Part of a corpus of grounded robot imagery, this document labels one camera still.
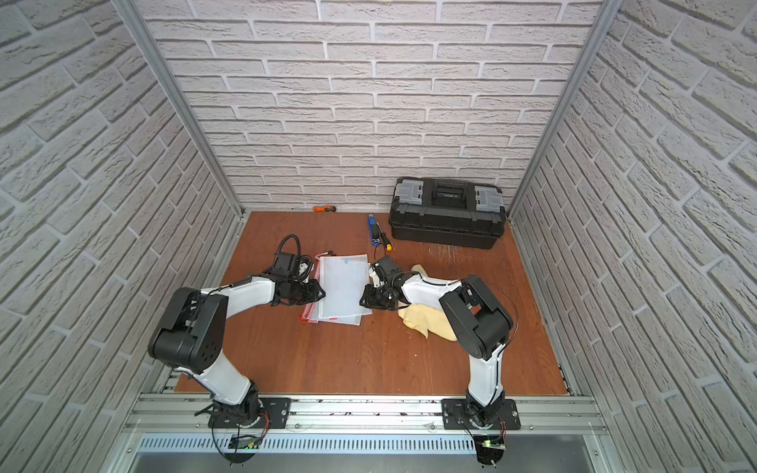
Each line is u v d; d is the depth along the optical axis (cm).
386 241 110
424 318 90
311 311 91
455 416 74
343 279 97
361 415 76
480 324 50
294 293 81
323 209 122
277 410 74
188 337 48
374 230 112
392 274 76
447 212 100
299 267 81
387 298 71
